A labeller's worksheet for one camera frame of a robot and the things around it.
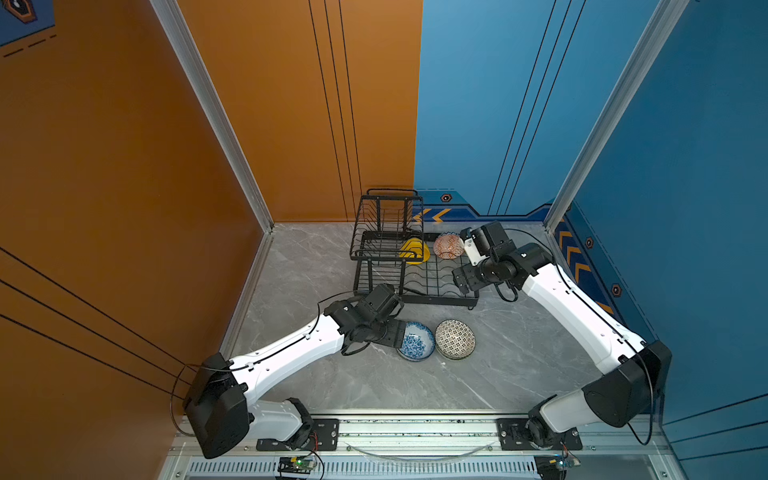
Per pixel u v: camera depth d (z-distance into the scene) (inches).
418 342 34.0
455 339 34.2
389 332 27.5
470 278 27.5
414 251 30.4
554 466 27.5
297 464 27.9
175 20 27.5
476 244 24.9
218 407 15.6
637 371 15.6
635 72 31.1
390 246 40.0
